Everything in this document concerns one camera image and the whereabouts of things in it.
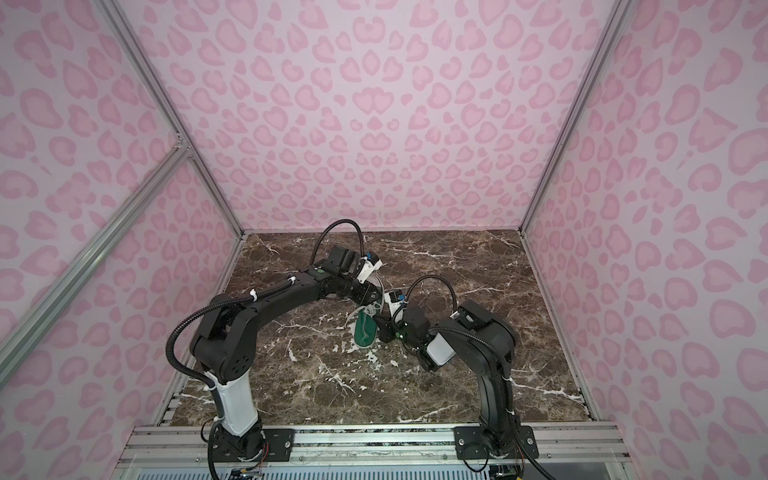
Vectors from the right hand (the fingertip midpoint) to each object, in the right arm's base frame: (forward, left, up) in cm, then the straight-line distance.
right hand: (375, 316), depth 92 cm
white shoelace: (+2, +1, +1) cm, 3 cm away
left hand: (+6, -1, +6) cm, 9 cm away
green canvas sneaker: (-4, +3, 0) cm, 5 cm away
